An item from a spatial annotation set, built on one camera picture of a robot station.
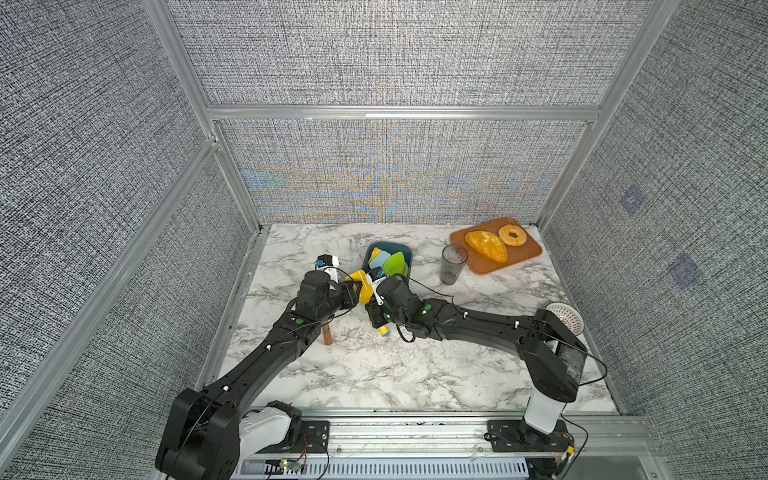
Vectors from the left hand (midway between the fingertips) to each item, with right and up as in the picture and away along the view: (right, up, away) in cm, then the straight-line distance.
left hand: (362, 281), depth 82 cm
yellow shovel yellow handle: (+1, -3, -4) cm, 5 cm away
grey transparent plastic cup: (+28, +6, +12) cm, 31 cm away
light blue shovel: (+5, +5, +24) cm, 25 cm away
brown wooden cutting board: (+41, +4, +25) cm, 48 cm away
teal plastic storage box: (+8, +10, +28) cm, 31 cm away
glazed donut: (+52, +15, +32) cm, 63 cm away
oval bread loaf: (+44, +11, +27) cm, 53 cm away
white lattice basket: (+63, -12, +10) cm, 65 cm away
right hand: (+1, -5, +1) cm, 5 cm away
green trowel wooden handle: (+10, +4, +24) cm, 26 cm away
